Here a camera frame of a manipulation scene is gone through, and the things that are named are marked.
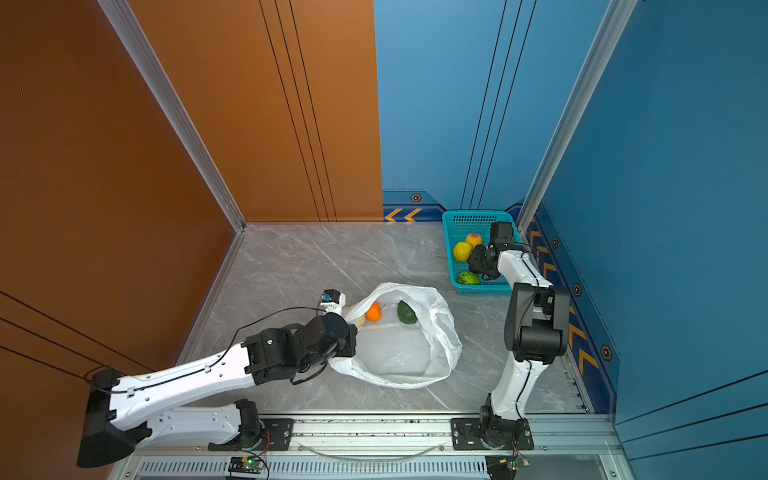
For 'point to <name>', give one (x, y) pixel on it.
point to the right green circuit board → (504, 467)
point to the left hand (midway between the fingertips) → (362, 330)
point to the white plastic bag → (404, 338)
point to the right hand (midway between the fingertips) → (475, 260)
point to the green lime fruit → (468, 278)
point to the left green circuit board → (250, 464)
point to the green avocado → (405, 313)
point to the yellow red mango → (474, 239)
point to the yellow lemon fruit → (462, 251)
